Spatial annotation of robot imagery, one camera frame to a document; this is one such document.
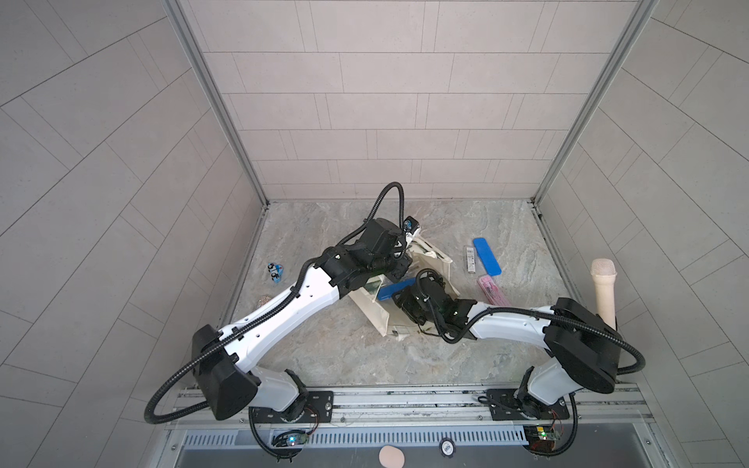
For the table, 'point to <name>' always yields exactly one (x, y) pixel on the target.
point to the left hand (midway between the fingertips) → (411, 254)
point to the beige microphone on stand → (604, 271)
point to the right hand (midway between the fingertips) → (390, 301)
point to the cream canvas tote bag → (384, 314)
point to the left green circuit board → (290, 438)
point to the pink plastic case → (492, 292)
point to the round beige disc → (391, 456)
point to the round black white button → (447, 448)
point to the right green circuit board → (540, 437)
